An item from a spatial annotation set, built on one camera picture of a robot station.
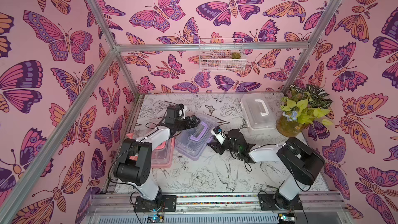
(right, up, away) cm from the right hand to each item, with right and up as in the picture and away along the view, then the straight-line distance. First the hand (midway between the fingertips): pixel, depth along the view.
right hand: (211, 139), depth 89 cm
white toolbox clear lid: (+30, +15, +10) cm, 35 cm away
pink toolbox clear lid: (-26, -7, -7) cm, 28 cm away
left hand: (-9, +10, +3) cm, 14 cm away
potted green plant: (+46, +18, -9) cm, 50 cm away
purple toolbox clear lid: (-12, -2, -3) cm, 12 cm away
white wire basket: (+7, +50, +6) cm, 51 cm away
